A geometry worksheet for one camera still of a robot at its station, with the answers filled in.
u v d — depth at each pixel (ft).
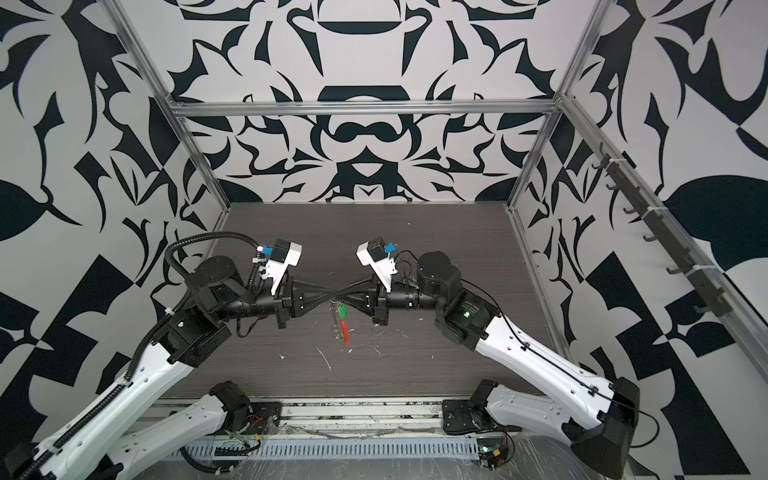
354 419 2.49
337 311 2.09
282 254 1.65
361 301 1.88
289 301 1.64
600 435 1.24
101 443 1.33
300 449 2.34
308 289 1.77
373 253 1.65
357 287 1.80
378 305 1.66
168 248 1.33
